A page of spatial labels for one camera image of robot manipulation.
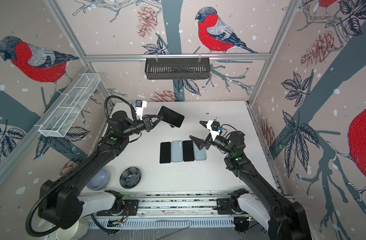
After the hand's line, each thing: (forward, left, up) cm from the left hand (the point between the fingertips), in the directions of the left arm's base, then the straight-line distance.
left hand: (161, 117), depth 69 cm
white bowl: (-41, +39, -32) cm, 65 cm away
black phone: (-4, +2, -33) cm, 33 cm away
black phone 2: (+1, -13, -34) cm, 36 cm away
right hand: (-5, -16, -4) cm, 17 cm away
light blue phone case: (-1, -6, -32) cm, 33 cm away
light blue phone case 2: (-3, -20, -33) cm, 39 cm away
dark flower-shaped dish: (-17, +20, -33) cm, 42 cm away
